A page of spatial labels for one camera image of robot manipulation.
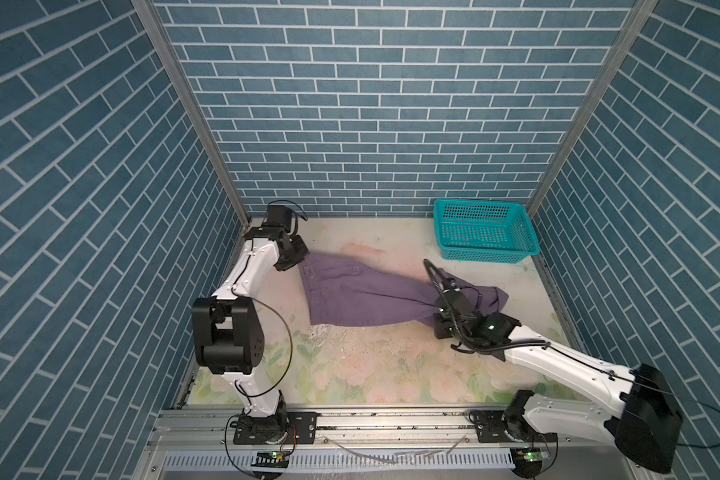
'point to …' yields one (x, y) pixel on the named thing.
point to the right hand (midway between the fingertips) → (434, 313)
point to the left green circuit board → (271, 459)
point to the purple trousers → (342, 293)
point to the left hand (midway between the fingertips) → (303, 253)
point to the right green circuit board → (531, 454)
